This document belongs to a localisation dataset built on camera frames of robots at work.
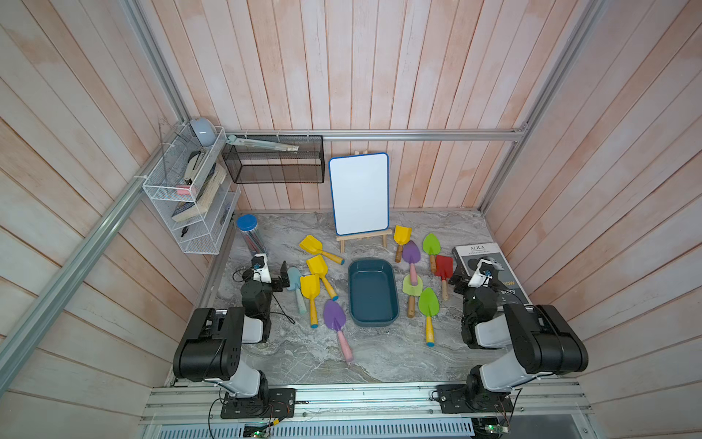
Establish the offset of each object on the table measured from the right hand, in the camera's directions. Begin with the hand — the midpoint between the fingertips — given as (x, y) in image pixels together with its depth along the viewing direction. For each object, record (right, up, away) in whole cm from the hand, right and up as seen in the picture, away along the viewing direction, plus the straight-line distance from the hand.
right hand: (472, 265), depth 89 cm
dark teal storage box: (-33, -10, +4) cm, 35 cm away
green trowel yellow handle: (-14, -14, +2) cm, 20 cm away
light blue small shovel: (-61, -6, +8) cm, 62 cm away
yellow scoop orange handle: (-55, +6, +18) cm, 58 cm away
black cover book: (+3, +1, +11) cm, 12 cm away
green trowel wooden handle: (-8, +6, +18) cm, 21 cm away
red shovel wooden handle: (-5, -3, +12) cm, 13 cm away
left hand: (-68, 0, +2) cm, 68 cm away
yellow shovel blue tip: (-55, -9, +6) cm, 56 cm away
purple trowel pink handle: (-16, +2, +17) cm, 24 cm away
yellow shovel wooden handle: (-19, +10, +22) cm, 30 cm away
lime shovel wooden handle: (-19, -10, +6) cm, 22 cm away
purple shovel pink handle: (-46, -17, 0) cm, 49 cm away
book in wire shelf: (-90, +17, -10) cm, 92 cm away
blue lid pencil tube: (-75, +13, 0) cm, 77 cm away
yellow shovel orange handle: (-53, -1, +12) cm, 55 cm away
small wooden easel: (-36, +10, +13) cm, 39 cm away
